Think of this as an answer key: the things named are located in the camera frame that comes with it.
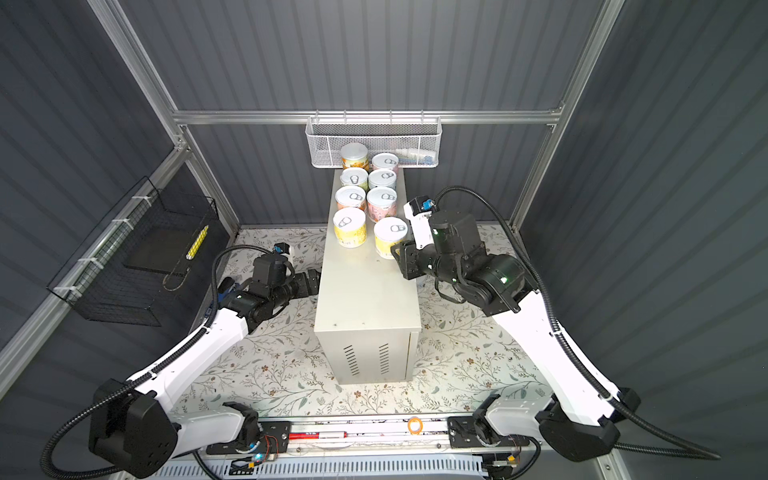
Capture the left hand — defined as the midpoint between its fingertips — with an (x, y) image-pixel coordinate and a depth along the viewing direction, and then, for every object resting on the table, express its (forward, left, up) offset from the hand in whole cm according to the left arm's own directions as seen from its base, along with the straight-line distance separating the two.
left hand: (307, 276), depth 83 cm
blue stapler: (+9, +32, -15) cm, 36 cm away
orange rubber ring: (-36, -27, -19) cm, 49 cm away
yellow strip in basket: (+2, +28, +10) cm, 29 cm away
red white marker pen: (-36, -6, -18) cm, 41 cm away
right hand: (-10, -25, +21) cm, 34 cm away
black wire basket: (+4, +39, +11) cm, 41 cm away
